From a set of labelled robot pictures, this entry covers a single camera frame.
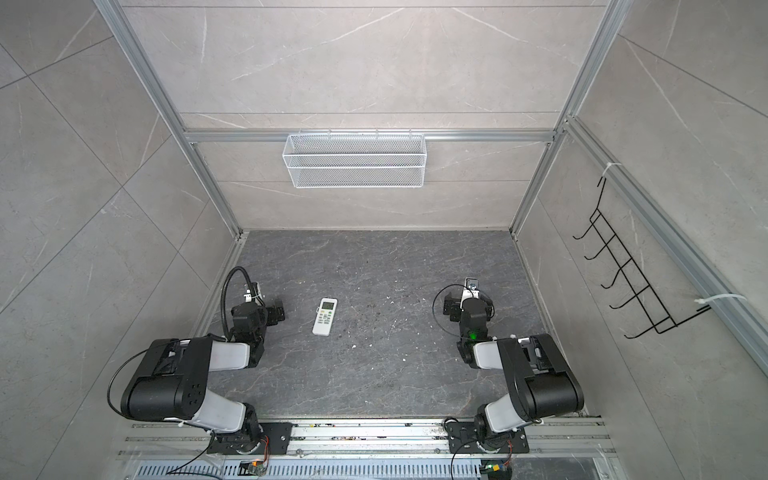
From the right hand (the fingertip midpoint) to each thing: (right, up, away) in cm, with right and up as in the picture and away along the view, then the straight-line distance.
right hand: (466, 291), depth 94 cm
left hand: (-66, -1, -1) cm, 66 cm away
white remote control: (-46, -8, +1) cm, 47 cm away
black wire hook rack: (+31, -1, -33) cm, 46 cm away
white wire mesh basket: (-37, +44, +7) cm, 58 cm away
